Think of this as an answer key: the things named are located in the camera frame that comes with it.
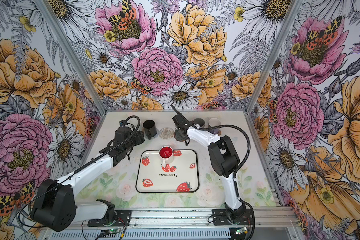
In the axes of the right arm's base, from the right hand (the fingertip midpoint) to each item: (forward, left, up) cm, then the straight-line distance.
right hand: (183, 138), depth 98 cm
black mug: (+6, +21, +3) cm, 22 cm away
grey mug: (+10, -11, +5) cm, 16 cm away
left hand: (-5, +25, +9) cm, 27 cm away
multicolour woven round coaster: (+9, +12, -6) cm, 16 cm away
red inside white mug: (-9, +11, -3) cm, 14 cm away
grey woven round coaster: (+6, +19, -5) cm, 20 cm away
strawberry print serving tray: (-22, +2, -6) cm, 23 cm away
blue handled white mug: (-13, +1, +21) cm, 25 cm away
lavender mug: (+13, -22, +1) cm, 25 cm away
